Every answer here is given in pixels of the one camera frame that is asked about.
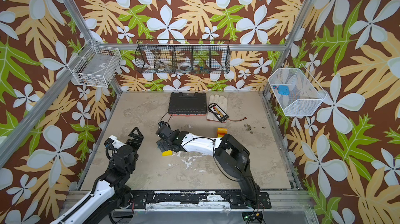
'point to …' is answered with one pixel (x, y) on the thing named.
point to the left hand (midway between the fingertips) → (134, 131)
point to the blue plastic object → (283, 89)
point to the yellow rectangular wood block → (169, 152)
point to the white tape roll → (185, 65)
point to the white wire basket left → (94, 65)
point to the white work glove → (221, 101)
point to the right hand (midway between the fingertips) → (165, 139)
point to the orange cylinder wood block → (222, 130)
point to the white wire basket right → (297, 92)
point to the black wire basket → (180, 56)
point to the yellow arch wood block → (219, 135)
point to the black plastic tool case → (187, 104)
